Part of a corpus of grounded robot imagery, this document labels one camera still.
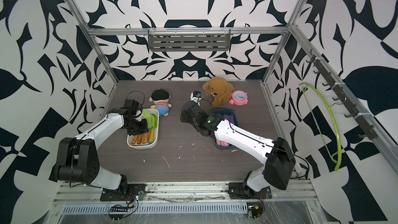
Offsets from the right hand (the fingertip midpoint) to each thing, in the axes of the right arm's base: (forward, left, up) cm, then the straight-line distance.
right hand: (183, 109), depth 78 cm
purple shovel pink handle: (-10, -20, -20) cm, 30 cm away
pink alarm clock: (+23, -35, -21) cm, 46 cm away
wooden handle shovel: (-9, +26, -18) cm, 33 cm away
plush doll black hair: (+18, +17, -14) cm, 29 cm away
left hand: (-2, +23, -16) cm, 28 cm away
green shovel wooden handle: (+5, +23, -13) cm, 27 cm away
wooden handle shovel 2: (-8, +22, -16) cm, 28 cm away
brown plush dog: (+18, -21, -6) cm, 28 cm away
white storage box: (-7, +31, -17) cm, 36 cm away
